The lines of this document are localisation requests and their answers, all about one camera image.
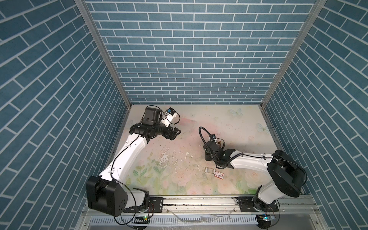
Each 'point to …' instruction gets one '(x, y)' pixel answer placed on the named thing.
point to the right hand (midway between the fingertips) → (206, 150)
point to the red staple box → (219, 175)
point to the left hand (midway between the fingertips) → (174, 127)
